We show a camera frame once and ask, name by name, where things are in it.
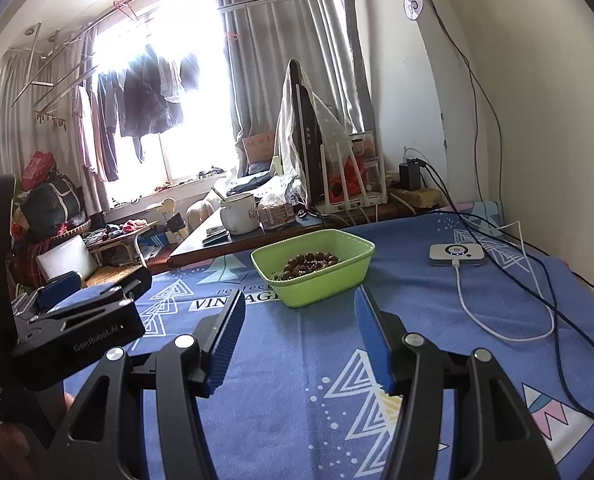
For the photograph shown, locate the black power adapter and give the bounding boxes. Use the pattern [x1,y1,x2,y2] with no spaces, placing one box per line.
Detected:
[399,159,423,191]

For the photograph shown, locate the white wooden chair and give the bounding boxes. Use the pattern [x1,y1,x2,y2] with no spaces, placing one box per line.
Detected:
[35,234,143,291]

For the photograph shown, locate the white charger cable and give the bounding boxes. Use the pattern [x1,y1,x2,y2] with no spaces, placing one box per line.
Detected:
[453,219,558,344]

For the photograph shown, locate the person's left hand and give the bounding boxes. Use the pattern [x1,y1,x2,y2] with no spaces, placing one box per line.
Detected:
[0,392,74,478]

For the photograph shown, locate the black power cable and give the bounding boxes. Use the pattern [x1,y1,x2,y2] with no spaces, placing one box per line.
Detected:
[406,156,594,422]

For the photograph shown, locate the green plastic basket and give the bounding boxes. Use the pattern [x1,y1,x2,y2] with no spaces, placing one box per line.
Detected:
[251,229,376,309]

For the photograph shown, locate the grey curtain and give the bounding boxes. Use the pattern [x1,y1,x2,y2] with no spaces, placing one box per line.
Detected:
[216,0,375,174]

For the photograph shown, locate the white enamel mug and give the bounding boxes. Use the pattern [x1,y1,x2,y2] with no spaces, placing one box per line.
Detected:
[220,193,260,236]

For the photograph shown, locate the red bag on pile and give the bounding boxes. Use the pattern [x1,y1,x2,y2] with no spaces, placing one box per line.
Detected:
[21,151,56,192]

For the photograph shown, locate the bagged snack jar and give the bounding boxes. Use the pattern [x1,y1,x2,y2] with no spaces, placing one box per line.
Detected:
[257,184,297,231]

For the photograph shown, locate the small white charger device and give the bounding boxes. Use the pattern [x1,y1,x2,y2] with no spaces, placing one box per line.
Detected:
[428,243,486,266]

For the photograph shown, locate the black duffel bag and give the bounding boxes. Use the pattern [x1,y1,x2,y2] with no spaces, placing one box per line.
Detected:
[21,176,83,240]

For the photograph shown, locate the white wifi router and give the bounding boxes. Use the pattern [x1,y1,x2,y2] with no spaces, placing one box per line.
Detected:
[316,132,388,216]

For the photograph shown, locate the small cluttered side table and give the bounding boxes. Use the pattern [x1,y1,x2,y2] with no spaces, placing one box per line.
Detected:
[86,219,157,266]

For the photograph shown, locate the cardboard box by window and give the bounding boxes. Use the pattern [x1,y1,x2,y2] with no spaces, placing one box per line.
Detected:
[242,131,275,165]

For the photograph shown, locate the dark wooden desk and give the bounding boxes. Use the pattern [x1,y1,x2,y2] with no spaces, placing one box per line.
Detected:
[167,212,349,269]

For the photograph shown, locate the blue patterned tablecloth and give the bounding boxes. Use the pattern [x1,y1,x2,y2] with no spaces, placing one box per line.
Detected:
[61,209,594,480]

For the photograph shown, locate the hanging dark clothes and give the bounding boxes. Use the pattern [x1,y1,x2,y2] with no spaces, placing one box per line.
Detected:
[86,42,196,183]

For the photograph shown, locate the metal drying rack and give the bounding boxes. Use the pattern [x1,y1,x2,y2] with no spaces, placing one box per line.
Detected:
[8,0,304,131]

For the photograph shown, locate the round white wall sticker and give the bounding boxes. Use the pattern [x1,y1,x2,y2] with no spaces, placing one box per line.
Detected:
[403,0,424,21]

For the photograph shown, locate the pile of beaded jewelry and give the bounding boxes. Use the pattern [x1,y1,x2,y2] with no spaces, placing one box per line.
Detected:
[274,252,340,281]

